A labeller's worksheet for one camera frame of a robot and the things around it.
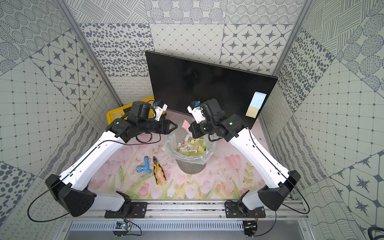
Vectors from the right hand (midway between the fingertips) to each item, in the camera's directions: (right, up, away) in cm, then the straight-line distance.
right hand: (191, 131), depth 69 cm
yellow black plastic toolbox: (-46, +9, +24) cm, 52 cm away
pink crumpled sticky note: (-2, +3, -1) cm, 4 cm away
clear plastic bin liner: (-2, -11, +11) cm, 16 cm away
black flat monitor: (-11, +32, +36) cm, 49 cm away
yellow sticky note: (+30, +9, +4) cm, 32 cm away
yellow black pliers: (-22, -22, +19) cm, 36 cm away
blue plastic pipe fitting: (-28, -23, +17) cm, 40 cm away
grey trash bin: (-1, -21, +10) cm, 24 cm away
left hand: (-10, +4, +3) cm, 11 cm away
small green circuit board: (-33, -45, +1) cm, 56 cm away
